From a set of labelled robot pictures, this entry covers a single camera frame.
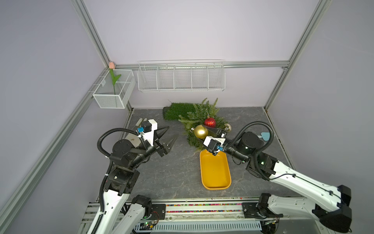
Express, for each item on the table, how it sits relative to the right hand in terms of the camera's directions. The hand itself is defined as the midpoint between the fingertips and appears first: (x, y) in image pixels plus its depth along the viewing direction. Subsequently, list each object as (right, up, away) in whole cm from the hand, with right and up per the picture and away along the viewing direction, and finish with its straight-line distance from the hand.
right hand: (203, 128), depth 58 cm
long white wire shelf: (-12, +34, +38) cm, 52 cm away
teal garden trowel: (+46, -7, +42) cm, 63 cm away
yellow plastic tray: (+9, -27, +27) cm, 39 cm away
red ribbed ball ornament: (+4, +3, +12) cm, 13 cm away
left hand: (-12, -1, 0) cm, 12 cm away
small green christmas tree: (+1, +6, +10) cm, 12 cm away
